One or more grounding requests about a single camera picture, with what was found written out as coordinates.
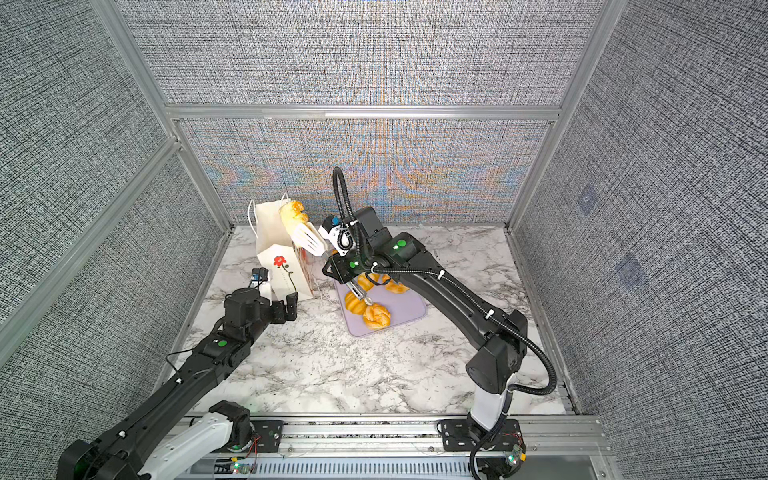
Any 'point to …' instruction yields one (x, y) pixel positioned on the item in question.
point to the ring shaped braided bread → (396, 288)
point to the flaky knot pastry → (376, 317)
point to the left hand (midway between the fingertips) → (282, 294)
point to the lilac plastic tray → (404, 307)
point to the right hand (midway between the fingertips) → (328, 266)
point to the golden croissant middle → (365, 283)
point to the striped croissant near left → (354, 304)
